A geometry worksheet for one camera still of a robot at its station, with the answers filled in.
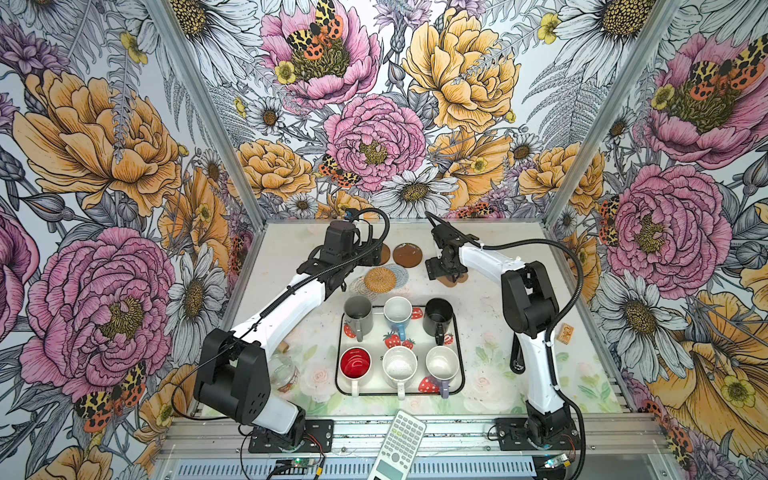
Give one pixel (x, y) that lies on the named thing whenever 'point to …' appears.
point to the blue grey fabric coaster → (400, 273)
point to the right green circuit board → (556, 461)
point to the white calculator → (399, 449)
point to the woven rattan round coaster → (380, 280)
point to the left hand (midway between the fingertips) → (369, 250)
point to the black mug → (437, 316)
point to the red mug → (355, 363)
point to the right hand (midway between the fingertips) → (444, 277)
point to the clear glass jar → (284, 372)
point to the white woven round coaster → (358, 288)
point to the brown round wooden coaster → (407, 255)
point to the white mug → (400, 364)
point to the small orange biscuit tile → (565, 333)
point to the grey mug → (358, 312)
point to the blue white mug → (398, 312)
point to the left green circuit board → (300, 462)
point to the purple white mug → (442, 363)
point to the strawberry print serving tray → (384, 336)
